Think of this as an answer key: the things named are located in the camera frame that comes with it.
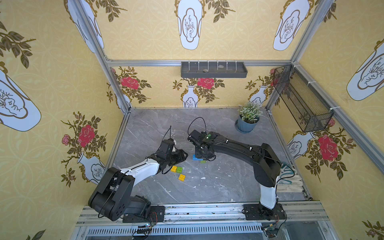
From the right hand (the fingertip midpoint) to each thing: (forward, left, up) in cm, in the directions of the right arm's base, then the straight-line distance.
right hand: (200, 157), depth 87 cm
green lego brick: (0, -2, -5) cm, 5 cm away
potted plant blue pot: (+25, -30, +9) cm, 41 cm away
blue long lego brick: (-4, +2, +8) cm, 10 cm away
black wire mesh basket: (+21, -61, +18) cm, 67 cm away
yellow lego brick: (-6, +15, -4) cm, 16 cm away
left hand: (+1, +8, -1) cm, 8 cm away
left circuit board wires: (-35, +25, -7) cm, 43 cm away
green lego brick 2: (-6, +12, -4) cm, 14 cm away
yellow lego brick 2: (-11, +10, -4) cm, 15 cm away
